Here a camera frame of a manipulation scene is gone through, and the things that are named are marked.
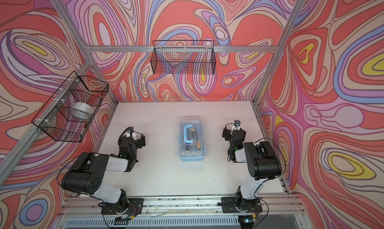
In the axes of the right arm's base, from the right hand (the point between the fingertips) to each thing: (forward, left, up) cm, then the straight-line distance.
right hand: (233, 130), depth 97 cm
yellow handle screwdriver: (-10, +24, +3) cm, 26 cm away
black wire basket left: (-10, +90, +29) cm, 95 cm away
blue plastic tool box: (-11, +28, +8) cm, 31 cm away
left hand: (-2, +63, +3) cm, 63 cm away
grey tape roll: (-6, +79, +30) cm, 85 cm away
